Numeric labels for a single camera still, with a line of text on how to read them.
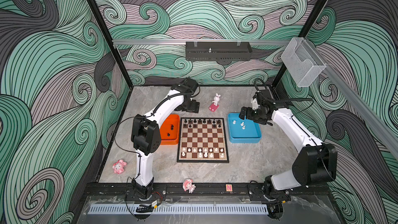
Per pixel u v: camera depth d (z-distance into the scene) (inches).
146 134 19.8
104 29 34.5
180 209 27.5
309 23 33.6
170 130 37.5
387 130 20.2
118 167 30.6
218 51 37.6
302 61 31.2
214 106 41.9
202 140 35.5
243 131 37.3
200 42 36.4
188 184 28.6
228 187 29.1
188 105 29.9
